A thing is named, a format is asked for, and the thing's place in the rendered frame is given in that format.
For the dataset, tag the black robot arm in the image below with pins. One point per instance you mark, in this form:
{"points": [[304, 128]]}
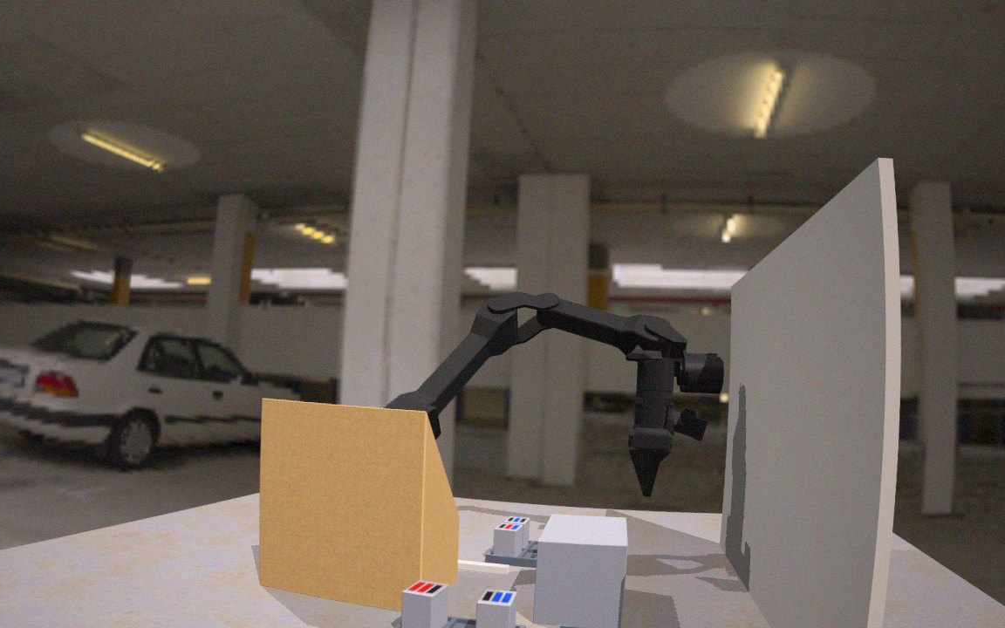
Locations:
{"points": [[661, 353]]}

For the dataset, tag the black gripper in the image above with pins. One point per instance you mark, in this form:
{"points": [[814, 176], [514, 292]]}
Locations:
{"points": [[649, 438]]}

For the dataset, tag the grey flat panel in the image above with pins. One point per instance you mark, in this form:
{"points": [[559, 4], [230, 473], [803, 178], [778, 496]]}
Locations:
{"points": [[813, 418]]}

